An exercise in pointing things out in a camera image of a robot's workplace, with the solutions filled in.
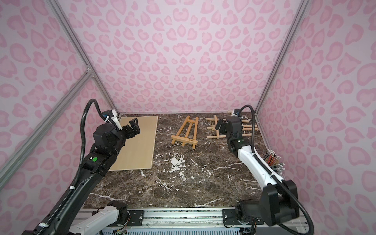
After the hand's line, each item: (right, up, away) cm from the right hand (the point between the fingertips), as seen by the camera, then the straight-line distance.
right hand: (227, 121), depth 84 cm
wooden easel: (-24, -8, +23) cm, 34 cm away
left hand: (-50, 0, -14) cm, 52 cm away
